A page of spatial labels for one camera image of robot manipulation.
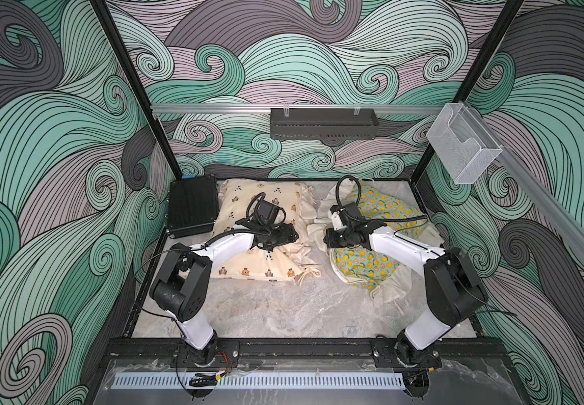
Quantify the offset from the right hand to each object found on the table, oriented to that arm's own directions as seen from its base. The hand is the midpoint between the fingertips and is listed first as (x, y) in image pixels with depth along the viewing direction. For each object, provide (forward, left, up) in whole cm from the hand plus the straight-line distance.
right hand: (323, 240), depth 91 cm
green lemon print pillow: (-8, -15, -6) cm, 18 cm away
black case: (+19, +54, -2) cm, 57 cm away
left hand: (+1, +12, +3) cm, 12 cm away
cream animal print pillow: (-6, +12, -4) cm, 14 cm away
